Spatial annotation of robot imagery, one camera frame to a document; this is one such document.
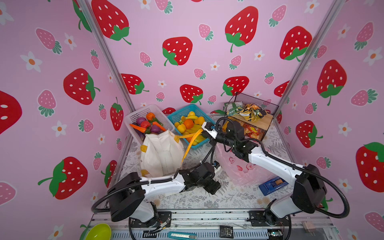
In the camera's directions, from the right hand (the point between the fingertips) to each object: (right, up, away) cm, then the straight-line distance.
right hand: (201, 128), depth 75 cm
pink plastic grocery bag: (+23, -26, +12) cm, 36 cm away
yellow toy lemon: (-1, +6, +31) cm, 32 cm away
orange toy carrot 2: (-29, +1, +35) cm, 46 cm away
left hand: (+9, -29, +4) cm, 31 cm away
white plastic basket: (-24, +3, +29) cm, 38 cm away
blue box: (+39, -31, +5) cm, 50 cm away
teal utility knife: (-9, -51, -6) cm, 52 cm away
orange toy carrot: (-44, 0, +29) cm, 53 cm away
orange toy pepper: (-39, +10, +38) cm, 55 cm away
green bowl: (-49, -49, -6) cm, 70 cm away
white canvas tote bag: (-26, -17, +22) cm, 38 cm away
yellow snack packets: (+33, -2, +21) cm, 39 cm away
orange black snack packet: (+33, +10, +17) cm, 39 cm away
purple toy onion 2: (-46, +6, +35) cm, 58 cm away
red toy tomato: (-40, +3, +32) cm, 51 cm away
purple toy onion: (-33, 0, +30) cm, 44 cm away
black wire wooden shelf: (+41, +3, +18) cm, 45 cm away
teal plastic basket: (-19, +9, +36) cm, 41 cm away
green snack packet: (+21, +14, +22) cm, 34 cm away
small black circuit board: (+12, -49, -7) cm, 51 cm away
